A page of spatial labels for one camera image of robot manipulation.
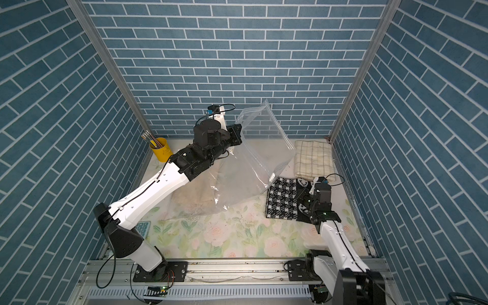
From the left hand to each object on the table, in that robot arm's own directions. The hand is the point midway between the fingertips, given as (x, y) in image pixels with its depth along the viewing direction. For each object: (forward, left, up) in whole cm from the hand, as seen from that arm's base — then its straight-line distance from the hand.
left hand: (248, 126), depth 68 cm
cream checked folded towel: (+15, -37, -36) cm, 54 cm away
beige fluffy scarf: (-9, +23, -37) cm, 44 cm away
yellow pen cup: (+17, +48, -35) cm, 62 cm away
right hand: (-8, -24, -30) cm, 40 cm away
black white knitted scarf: (-10, -20, -36) cm, 43 cm away
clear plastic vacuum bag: (-12, +2, -10) cm, 16 cm away
